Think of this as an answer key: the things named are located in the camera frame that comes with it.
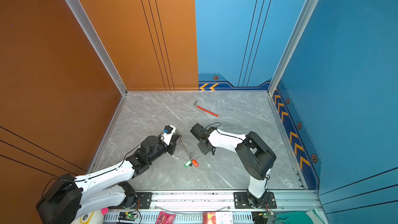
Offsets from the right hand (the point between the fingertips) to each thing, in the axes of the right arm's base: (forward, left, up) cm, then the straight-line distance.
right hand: (207, 147), depth 91 cm
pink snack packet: (-34, +19, +1) cm, 39 cm away
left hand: (+1, +15, +14) cm, 20 cm away
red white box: (-34, -4, +3) cm, 35 cm away
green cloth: (-34, -38, 0) cm, 51 cm away
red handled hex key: (+26, -2, 0) cm, 26 cm away
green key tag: (-10, +11, 0) cm, 15 cm away
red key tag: (-10, +7, 0) cm, 12 cm away
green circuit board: (-33, +36, -1) cm, 49 cm away
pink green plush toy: (-35, +47, +7) cm, 58 cm away
